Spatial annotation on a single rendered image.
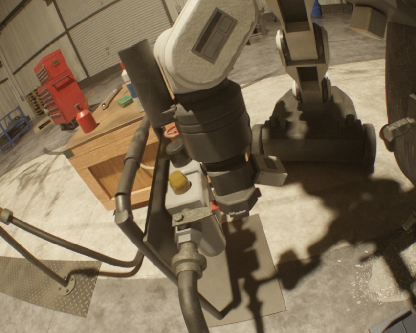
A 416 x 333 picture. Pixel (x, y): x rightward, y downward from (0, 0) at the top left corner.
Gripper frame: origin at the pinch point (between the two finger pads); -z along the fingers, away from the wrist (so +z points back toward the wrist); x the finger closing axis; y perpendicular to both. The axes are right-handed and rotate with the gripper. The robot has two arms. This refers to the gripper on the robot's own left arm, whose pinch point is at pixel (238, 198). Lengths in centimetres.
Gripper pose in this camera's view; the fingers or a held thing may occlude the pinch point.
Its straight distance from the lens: 36.6
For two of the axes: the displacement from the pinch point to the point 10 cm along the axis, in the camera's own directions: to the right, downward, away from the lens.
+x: 0.8, 5.9, -8.0
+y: 9.5, -2.9, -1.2
